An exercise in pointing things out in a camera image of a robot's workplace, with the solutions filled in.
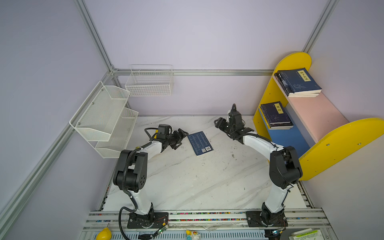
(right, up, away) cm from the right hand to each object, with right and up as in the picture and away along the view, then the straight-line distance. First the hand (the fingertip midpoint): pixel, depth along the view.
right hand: (217, 121), depth 93 cm
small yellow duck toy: (-13, -54, -26) cm, 61 cm away
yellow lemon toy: (-55, -54, -25) cm, 81 cm away
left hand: (-20, -10, +1) cm, 23 cm away
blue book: (-10, -15, +10) cm, 21 cm away
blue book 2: (+39, +4, +3) cm, 39 cm away
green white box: (+38, -53, -26) cm, 70 cm away
